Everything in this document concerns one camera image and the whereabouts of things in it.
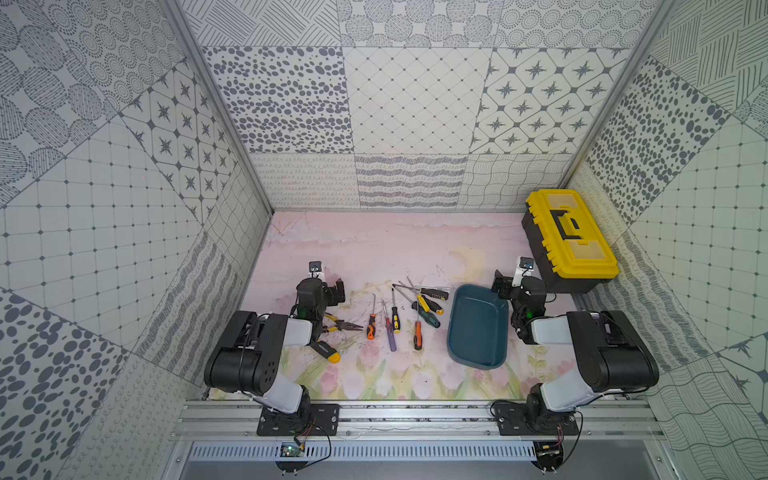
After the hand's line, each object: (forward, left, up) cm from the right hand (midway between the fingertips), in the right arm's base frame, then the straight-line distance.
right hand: (512, 275), depth 95 cm
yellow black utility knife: (-24, +57, -4) cm, 62 cm away
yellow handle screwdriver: (-9, +29, -3) cm, 30 cm away
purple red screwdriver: (-16, +40, -5) cm, 43 cm away
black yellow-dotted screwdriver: (-3, +28, -5) cm, 28 cm away
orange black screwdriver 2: (-20, +31, -4) cm, 37 cm away
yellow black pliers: (-15, +54, -5) cm, 56 cm away
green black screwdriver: (-13, +27, -4) cm, 30 cm away
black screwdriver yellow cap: (-9, +26, -5) cm, 28 cm away
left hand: (-2, +61, +1) cm, 61 cm away
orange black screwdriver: (-16, +45, -4) cm, 48 cm away
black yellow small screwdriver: (-13, +38, -4) cm, 40 cm away
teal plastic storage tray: (-15, +12, -7) cm, 20 cm away
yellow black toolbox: (+5, -14, +11) cm, 19 cm away
